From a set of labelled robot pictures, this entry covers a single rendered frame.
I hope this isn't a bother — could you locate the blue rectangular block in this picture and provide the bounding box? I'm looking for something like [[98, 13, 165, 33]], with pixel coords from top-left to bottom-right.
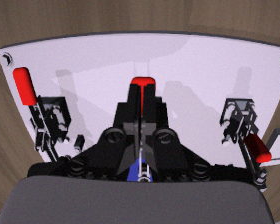
[[127, 159, 153, 182]]

